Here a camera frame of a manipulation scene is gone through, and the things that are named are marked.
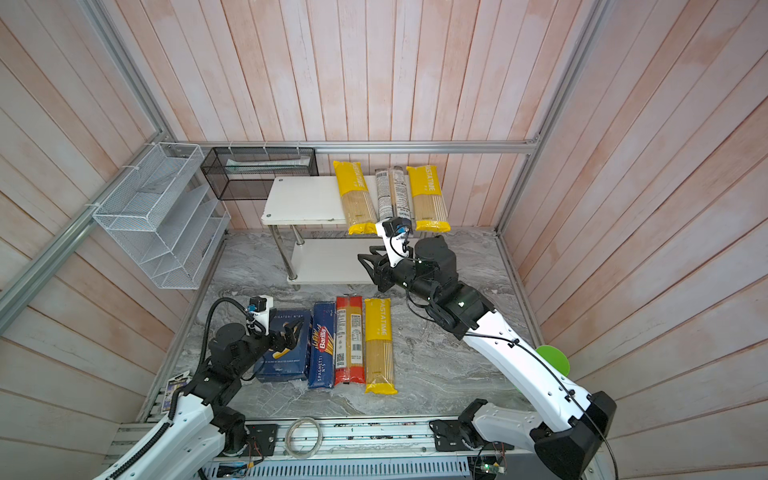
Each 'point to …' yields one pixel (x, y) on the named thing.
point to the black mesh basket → (248, 173)
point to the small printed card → (172, 385)
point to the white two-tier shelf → (308, 222)
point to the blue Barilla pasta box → (289, 363)
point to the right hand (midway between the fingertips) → (364, 254)
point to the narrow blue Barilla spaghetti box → (323, 346)
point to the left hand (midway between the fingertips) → (290, 319)
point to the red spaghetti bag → (349, 340)
